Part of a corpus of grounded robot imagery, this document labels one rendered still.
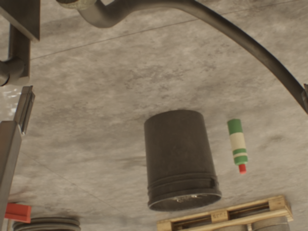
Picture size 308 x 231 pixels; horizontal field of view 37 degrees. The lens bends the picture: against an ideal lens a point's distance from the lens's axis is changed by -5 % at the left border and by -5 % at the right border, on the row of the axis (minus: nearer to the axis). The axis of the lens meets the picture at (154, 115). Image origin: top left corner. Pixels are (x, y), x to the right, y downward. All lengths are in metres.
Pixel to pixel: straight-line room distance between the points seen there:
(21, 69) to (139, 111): 1.51
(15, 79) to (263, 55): 0.63
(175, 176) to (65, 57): 0.67
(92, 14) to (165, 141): 1.42
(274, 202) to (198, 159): 2.32
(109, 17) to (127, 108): 1.36
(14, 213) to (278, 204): 2.20
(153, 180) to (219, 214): 2.36
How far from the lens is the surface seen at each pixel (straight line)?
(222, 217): 4.26
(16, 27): 0.50
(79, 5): 0.54
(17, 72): 0.48
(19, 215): 3.29
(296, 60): 1.80
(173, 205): 2.16
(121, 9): 0.65
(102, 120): 2.03
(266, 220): 4.42
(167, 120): 1.99
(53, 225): 3.81
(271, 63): 1.00
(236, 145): 2.17
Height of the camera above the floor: 0.78
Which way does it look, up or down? 23 degrees down
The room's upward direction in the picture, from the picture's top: 173 degrees clockwise
